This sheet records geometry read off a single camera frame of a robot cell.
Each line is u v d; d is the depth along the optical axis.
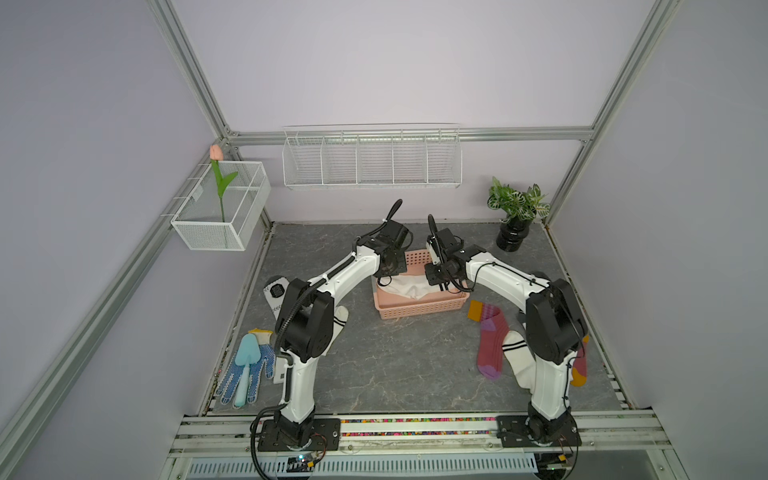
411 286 1.00
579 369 0.83
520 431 0.74
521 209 0.93
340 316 0.94
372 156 0.99
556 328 0.51
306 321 0.52
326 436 0.74
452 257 0.70
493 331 0.90
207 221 0.80
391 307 0.91
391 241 0.74
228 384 0.82
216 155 0.83
